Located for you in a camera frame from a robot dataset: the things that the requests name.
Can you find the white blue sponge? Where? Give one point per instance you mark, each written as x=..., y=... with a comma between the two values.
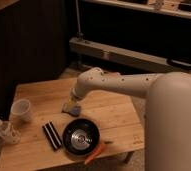
x=73, y=111

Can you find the orange carrot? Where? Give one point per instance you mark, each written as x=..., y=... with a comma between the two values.
x=99, y=149

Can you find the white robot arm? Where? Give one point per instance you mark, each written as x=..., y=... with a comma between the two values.
x=168, y=112

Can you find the black handle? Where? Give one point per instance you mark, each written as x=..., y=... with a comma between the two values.
x=178, y=64

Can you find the white ceramic cup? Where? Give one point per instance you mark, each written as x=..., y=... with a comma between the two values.
x=22, y=109

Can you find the wooden shelf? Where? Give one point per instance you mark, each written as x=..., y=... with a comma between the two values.
x=165, y=7

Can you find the wooden table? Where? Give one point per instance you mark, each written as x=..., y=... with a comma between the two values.
x=114, y=114

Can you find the metal pole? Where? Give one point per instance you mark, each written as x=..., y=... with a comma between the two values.
x=79, y=32

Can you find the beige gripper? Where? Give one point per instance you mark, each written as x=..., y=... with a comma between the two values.
x=73, y=101

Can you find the black metal bowl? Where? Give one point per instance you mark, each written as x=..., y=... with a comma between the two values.
x=80, y=137

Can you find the black white striped block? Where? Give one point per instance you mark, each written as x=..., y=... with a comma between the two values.
x=52, y=136

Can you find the grey metal beam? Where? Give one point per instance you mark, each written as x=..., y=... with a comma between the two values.
x=122, y=56

